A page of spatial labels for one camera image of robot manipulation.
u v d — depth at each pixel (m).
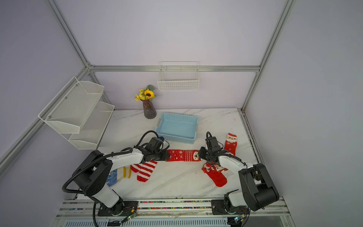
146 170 0.86
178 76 0.95
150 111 1.11
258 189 0.43
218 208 0.73
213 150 0.70
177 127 1.09
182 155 0.91
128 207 0.73
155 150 0.73
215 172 0.86
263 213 0.73
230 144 0.98
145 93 0.98
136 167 0.88
